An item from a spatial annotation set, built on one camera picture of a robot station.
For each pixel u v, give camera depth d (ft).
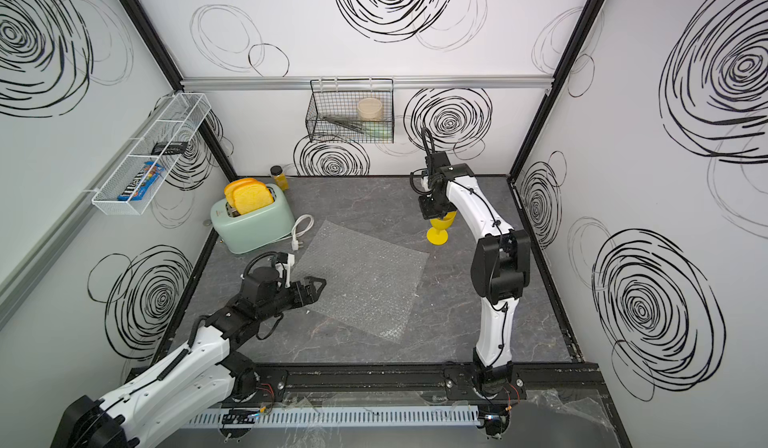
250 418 2.36
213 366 1.81
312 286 2.42
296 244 3.22
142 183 2.20
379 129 3.16
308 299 2.39
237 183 2.84
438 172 2.24
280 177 3.66
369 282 3.00
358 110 2.92
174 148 2.58
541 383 2.47
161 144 2.59
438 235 3.35
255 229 2.91
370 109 2.94
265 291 2.07
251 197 2.92
